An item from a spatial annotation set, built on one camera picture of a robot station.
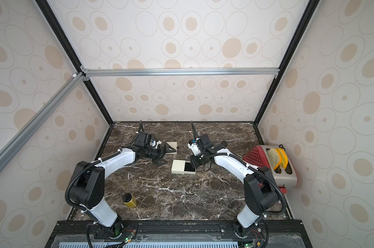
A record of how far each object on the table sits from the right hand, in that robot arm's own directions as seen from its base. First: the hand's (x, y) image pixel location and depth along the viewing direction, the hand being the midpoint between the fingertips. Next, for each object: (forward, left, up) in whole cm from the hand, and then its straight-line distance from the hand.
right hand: (190, 164), depth 86 cm
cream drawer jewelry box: (+17, +12, -5) cm, 21 cm away
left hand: (+3, +9, +5) cm, 11 cm away
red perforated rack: (+3, -36, +4) cm, 36 cm away
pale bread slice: (+1, -43, +9) cm, 44 cm away
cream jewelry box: (+1, +4, -6) cm, 8 cm away
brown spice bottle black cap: (+25, -23, -12) cm, 37 cm away
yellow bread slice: (-1, -46, +10) cm, 47 cm away
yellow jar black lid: (-21, +28, 0) cm, 35 cm away
